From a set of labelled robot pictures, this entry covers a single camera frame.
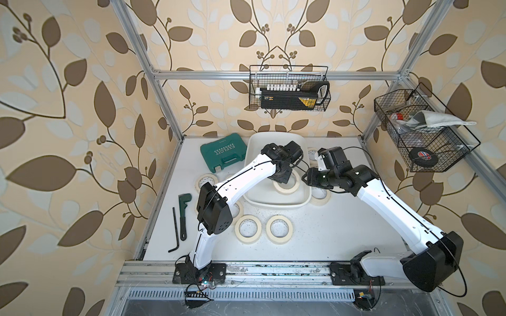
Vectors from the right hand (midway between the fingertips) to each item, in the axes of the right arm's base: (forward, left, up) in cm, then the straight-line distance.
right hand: (305, 178), depth 79 cm
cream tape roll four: (-5, +28, -17) cm, 33 cm away
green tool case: (+28, +39, -15) cm, 51 cm away
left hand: (+3, +10, -2) cm, 10 cm away
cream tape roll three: (+13, +50, -16) cm, 54 cm away
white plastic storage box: (-3, +13, -5) cm, 15 cm away
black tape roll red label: (+1, -43, +10) cm, 44 cm away
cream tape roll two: (-4, +8, -3) cm, 9 cm away
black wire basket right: (+7, -46, +13) cm, 48 cm away
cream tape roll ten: (-2, -10, -18) cm, 21 cm away
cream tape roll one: (-18, +13, -18) cm, 28 cm away
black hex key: (-13, +56, -19) cm, 60 cm away
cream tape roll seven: (-18, +23, -18) cm, 34 cm away
